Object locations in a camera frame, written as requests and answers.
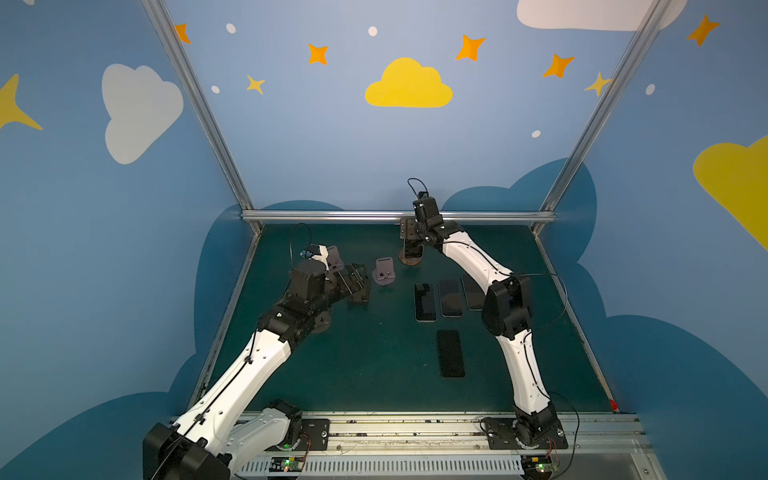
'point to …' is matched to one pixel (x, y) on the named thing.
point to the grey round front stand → (334, 259)
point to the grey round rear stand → (384, 274)
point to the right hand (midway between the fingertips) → (417, 220)
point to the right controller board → (537, 466)
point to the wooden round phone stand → (409, 260)
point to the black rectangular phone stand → (359, 300)
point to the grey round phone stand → (322, 322)
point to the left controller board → (286, 464)
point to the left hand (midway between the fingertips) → (359, 273)
